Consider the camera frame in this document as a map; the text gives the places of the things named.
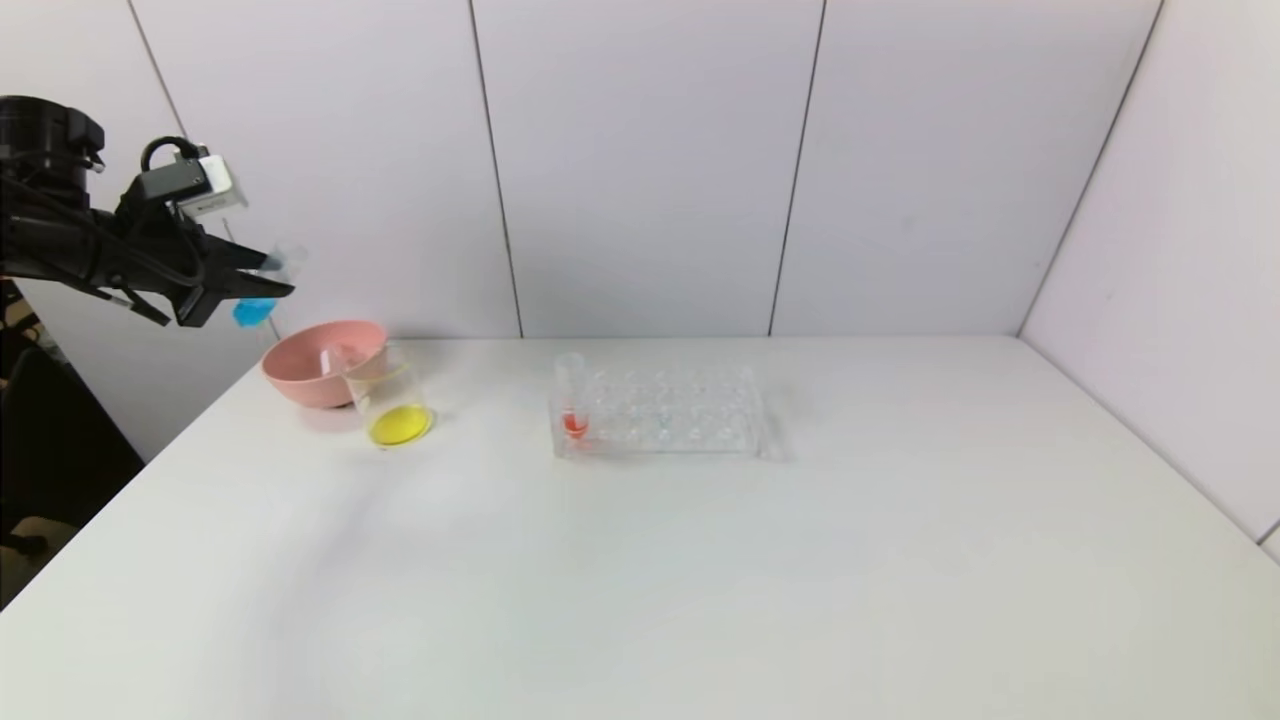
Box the clear glass beaker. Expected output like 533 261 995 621
343 343 439 452

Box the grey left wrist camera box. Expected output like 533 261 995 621
130 153 249 218

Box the black chair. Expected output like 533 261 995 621
0 280 147 613

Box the test tube with blue pigment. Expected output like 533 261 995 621
232 242 309 329

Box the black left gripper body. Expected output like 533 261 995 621
87 208 231 328

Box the clear acrylic test tube rack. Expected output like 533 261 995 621
549 360 764 460

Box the test tube with red pigment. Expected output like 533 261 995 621
558 352 592 442

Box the thin black camera cable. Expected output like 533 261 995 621
140 136 206 173

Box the pink bowl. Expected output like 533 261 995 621
262 321 390 411

